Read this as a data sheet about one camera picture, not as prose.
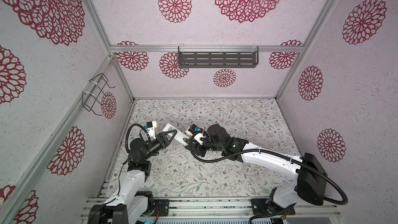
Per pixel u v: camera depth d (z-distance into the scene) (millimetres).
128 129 602
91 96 746
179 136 740
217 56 958
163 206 743
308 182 397
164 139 687
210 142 637
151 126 715
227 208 746
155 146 678
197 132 624
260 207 714
